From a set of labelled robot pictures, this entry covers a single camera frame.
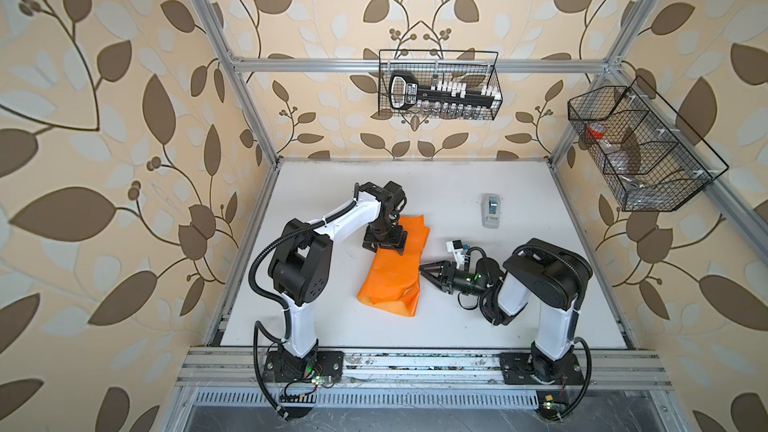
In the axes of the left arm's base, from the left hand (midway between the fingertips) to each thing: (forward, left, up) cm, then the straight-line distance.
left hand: (396, 249), depth 87 cm
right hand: (-7, -7, -1) cm, 10 cm away
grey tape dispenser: (+18, -32, -4) cm, 38 cm away
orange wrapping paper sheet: (-9, +1, -1) cm, 9 cm away
